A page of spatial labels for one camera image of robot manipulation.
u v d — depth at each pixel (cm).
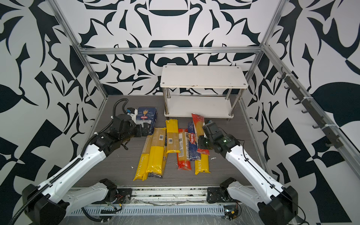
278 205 37
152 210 65
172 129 97
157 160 83
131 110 67
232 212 71
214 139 58
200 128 83
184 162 82
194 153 85
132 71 108
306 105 59
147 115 99
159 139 90
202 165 82
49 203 38
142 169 80
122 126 57
